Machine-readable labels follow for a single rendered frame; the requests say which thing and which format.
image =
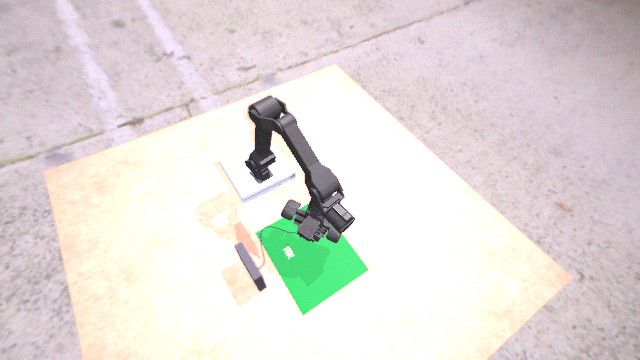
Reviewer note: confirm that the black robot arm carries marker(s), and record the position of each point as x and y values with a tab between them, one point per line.
319	179

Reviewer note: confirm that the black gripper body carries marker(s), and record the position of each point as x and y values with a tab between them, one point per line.
292	208

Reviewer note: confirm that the green circuit board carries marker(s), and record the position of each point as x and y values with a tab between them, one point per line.
312	272

